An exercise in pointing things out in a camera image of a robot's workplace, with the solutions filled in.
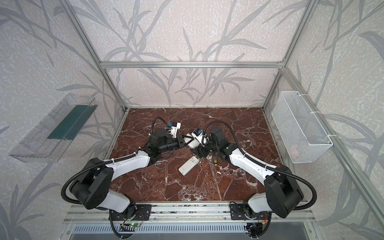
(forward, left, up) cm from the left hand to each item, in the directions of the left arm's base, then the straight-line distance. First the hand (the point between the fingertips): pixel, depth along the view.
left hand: (195, 136), depth 79 cm
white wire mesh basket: (-8, -46, +16) cm, 49 cm away
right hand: (0, 0, -5) cm, 5 cm away
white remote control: (-3, +1, -3) cm, 4 cm away
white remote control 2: (-8, +4, -20) cm, 22 cm away
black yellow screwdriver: (-6, -12, -18) cm, 22 cm away
